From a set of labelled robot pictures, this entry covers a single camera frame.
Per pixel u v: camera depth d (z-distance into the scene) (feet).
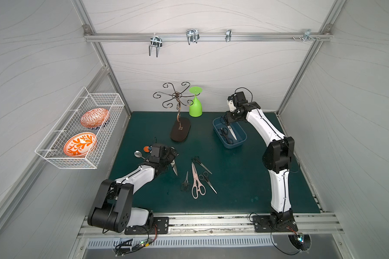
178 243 2.09
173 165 3.05
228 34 2.40
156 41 2.57
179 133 3.59
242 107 2.30
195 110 3.04
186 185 2.82
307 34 2.51
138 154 3.18
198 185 2.81
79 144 2.08
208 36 2.57
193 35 2.51
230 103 2.86
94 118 2.38
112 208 1.35
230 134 3.13
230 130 3.14
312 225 2.48
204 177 2.90
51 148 1.83
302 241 2.34
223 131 3.54
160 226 2.41
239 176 2.97
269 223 2.38
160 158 2.37
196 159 3.13
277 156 1.85
